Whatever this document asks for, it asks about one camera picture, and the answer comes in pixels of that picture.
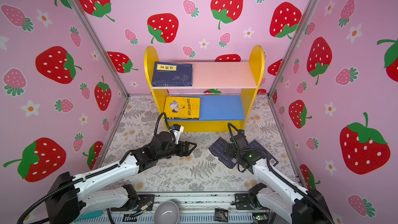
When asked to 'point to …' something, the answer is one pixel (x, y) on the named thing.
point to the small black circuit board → (221, 215)
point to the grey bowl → (166, 212)
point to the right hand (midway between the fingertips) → (232, 147)
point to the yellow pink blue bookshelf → (228, 94)
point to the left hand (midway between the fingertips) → (193, 144)
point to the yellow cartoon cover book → (182, 108)
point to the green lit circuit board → (261, 218)
